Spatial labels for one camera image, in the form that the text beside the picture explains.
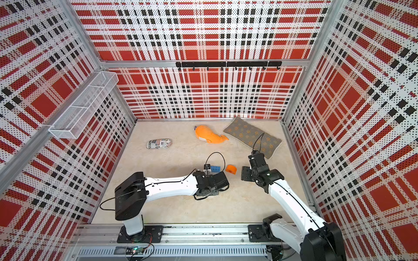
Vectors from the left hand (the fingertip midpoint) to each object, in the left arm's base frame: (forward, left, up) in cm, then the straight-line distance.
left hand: (213, 189), depth 84 cm
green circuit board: (-26, +34, -2) cm, 43 cm away
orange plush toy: (+37, +6, +1) cm, 38 cm away
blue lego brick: (+13, -1, -3) cm, 13 cm away
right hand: (+7, -19, +6) cm, 21 cm away
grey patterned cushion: (+36, -22, 0) cm, 43 cm away
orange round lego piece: (+12, -10, -2) cm, 16 cm away
